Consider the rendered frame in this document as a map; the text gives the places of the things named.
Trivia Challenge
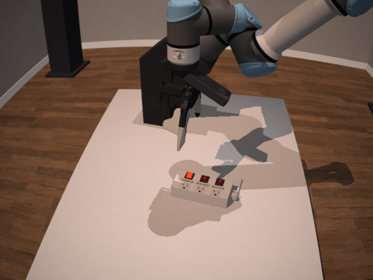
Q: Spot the white power strip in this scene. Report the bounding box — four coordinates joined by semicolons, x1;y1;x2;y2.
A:
171;170;242;208

